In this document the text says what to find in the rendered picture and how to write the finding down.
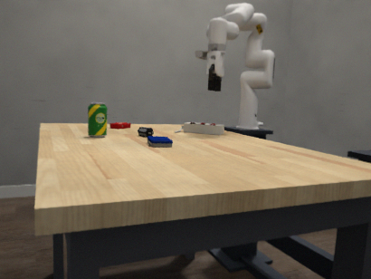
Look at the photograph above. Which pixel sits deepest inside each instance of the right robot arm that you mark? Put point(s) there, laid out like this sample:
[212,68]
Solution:
[219,31]

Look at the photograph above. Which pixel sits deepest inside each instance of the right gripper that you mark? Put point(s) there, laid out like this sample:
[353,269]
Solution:
[216,71]

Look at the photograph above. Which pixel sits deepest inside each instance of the green and yellow drink can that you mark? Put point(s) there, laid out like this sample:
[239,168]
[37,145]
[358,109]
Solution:
[97,120]

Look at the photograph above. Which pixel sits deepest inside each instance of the grey power strip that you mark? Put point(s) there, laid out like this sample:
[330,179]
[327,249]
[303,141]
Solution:
[204,128]

